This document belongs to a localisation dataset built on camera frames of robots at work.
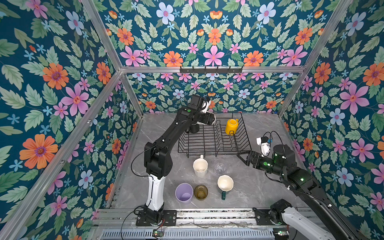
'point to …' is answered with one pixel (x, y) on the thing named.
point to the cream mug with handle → (200, 166)
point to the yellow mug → (231, 125)
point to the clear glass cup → (220, 166)
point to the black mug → (194, 128)
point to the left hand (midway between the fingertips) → (211, 112)
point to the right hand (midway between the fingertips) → (241, 155)
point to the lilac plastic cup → (184, 192)
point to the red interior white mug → (205, 106)
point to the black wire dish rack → (228, 135)
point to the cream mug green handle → (225, 183)
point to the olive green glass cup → (201, 192)
